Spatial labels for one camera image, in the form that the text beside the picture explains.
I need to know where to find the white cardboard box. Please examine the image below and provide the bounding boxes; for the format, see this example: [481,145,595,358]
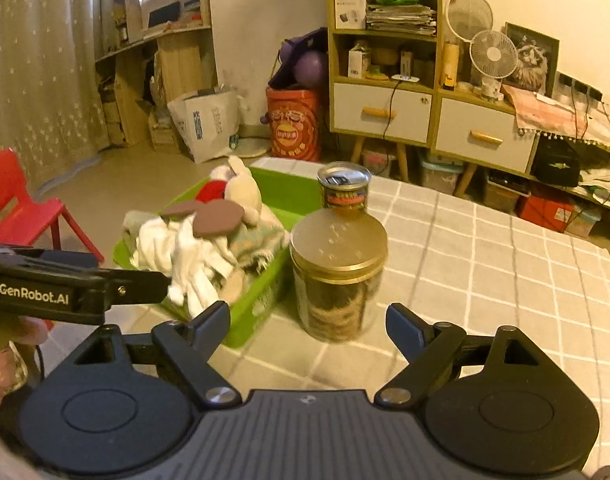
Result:
[333,0,367,30]

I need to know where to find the white paper bag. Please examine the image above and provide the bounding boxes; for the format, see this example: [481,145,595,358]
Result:
[166,87,242,164]

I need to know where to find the white carton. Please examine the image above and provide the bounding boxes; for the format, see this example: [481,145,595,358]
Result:
[347,41,372,80]

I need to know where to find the large white fan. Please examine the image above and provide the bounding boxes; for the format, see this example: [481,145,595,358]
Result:
[445,0,494,43]

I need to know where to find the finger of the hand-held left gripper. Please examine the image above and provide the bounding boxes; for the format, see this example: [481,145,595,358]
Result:
[99,269,172,309]

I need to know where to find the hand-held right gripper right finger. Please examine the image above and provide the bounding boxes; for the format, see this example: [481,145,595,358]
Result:
[375,302,553,408]

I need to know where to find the wooden desk shelf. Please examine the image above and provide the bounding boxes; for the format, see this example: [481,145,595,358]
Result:
[94,0,217,156]

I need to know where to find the purple ball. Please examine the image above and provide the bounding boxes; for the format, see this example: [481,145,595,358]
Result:
[294,51,329,87]

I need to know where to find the white round fan base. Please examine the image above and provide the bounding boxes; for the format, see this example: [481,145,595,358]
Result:
[233,132,269,159]

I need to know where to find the small clear storage box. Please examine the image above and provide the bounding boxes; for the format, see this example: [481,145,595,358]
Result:
[361,141,399,179]

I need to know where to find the stack of newspapers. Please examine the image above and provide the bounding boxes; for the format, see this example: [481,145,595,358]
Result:
[365,2,437,37]

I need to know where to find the pile of folded clothes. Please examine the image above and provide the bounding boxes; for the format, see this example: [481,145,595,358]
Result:
[580,160,610,208]

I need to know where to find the small tin can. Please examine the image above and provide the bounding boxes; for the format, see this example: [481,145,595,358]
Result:
[316,161,373,211]

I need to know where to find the red plastic chair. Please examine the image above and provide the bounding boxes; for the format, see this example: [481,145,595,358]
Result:
[0,149,106,267]

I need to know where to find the red storage box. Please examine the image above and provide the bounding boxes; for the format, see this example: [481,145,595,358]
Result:
[516,192,576,233]

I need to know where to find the large jar with gold lid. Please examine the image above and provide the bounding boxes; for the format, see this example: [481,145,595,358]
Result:
[289,208,390,343]

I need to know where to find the small white desk fan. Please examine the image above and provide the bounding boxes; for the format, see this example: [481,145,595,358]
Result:
[469,30,519,102]

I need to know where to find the dark lidded storage box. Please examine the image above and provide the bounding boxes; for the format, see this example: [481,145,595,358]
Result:
[484,174,532,213]

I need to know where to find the green plastic bin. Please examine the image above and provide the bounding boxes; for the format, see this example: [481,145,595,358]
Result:
[112,166,331,350]

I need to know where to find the dark purple bag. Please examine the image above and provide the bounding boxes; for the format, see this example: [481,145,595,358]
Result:
[267,27,331,90]

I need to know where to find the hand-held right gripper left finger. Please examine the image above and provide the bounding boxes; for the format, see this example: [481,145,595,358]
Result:
[72,300,241,408]

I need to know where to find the wall power strip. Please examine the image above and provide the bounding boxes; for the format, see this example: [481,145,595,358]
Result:
[556,72,604,104]

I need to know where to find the pink fringed cloth runner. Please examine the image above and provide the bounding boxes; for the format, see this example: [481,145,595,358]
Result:
[501,84,610,156]

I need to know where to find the yellow bottle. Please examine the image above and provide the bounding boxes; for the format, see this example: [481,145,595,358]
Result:
[441,41,460,90]

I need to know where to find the black box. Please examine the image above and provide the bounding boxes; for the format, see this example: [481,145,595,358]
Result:
[531,139,582,187]

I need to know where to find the white cloth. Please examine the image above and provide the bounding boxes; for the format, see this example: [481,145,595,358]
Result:
[131,212,241,321]

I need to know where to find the framed cat picture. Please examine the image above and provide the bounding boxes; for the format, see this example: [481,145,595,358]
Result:
[501,21,560,96]

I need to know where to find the person's left hand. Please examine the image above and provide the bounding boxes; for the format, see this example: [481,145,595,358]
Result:
[0,317,51,423]

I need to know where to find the white cabinet drawer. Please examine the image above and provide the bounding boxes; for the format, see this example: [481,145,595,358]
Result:
[332,82,433,144]
[435,96,540,175]

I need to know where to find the green towel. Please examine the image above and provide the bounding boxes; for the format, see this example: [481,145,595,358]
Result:
[225,222,292,281]

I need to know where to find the beige bunny plush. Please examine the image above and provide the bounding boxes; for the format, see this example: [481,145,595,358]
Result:
[224,156,264,224]

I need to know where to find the brown round object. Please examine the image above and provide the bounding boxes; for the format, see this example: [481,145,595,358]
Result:
[160,199,244,239]

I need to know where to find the white printer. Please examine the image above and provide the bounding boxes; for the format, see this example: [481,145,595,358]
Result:
[139,0,183,30]

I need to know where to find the star patterned curtain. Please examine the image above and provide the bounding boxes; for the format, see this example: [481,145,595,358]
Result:
[0,0,112,188]

